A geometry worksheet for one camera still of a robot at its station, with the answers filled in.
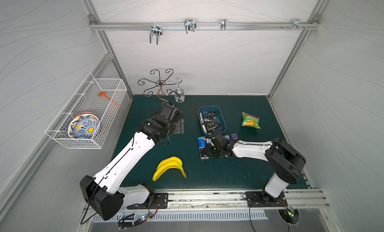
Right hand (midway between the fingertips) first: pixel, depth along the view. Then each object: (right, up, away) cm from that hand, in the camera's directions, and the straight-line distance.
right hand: (205, 150), depth 90 cm
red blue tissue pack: (+19, +8, +5) cm, 21 cm away
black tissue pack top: (+7, +21, +17) cm, 28 cm away
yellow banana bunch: (-20, -4, -9) cm, 22 cm away
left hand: (-16, +17, -15) cm, 28 cm away
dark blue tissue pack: (-1, +4, +2) cm, 5 cm away
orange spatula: (-55, +34, -12) cm, 65 cm away
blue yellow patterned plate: (-53, +18, -28) cm, 62 cm away
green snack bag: (+31, +18, +10) cm, 37 cm away
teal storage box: (+5, +18, +12) cm, 22 cm away
